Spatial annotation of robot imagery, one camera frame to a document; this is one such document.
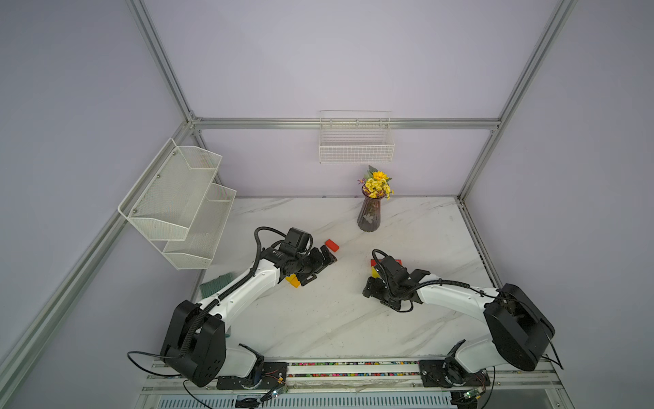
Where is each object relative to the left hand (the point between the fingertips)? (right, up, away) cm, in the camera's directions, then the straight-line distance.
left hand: (327, 269), depth 83 cm
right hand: (+16, -12, +6) cm, 21 cm away
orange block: (-11, -3, -4) cm, 12 cm away
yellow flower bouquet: (+17, +29, +8) cm, 35 cm away
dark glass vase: (+16, +17, +20) cm, 31 cm away
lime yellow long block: (+14, 0, -9) cm, 17 cm away
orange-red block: (+2, +5, +21) cm, 22 cm away
